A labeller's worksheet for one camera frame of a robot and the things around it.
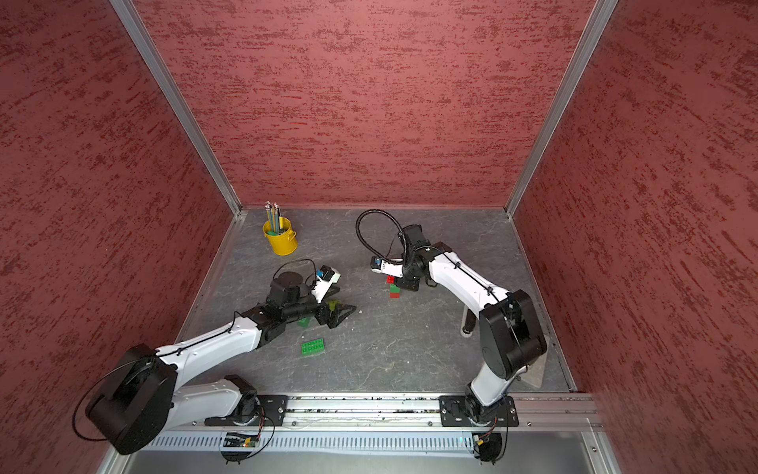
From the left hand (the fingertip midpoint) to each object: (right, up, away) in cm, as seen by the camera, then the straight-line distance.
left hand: (344, 302), depth 83 cm
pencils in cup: (-27, +25, +17) cm, 40 cm away
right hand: (+17, +7, +6) cm, 19 cm away
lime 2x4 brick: (-2, +2, -9) cm, 9 cm away
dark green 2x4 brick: (-9, -13, 0) cm, 16 cm away
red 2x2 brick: (+15, 0, +12) cm, 19 cm away
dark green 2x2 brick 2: (+14, +3, +7) cm, 16 cm away
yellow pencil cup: (-25, +17, +20) cm, 36 cm away
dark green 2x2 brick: (-13, -7, +4) cm, 15 cm away
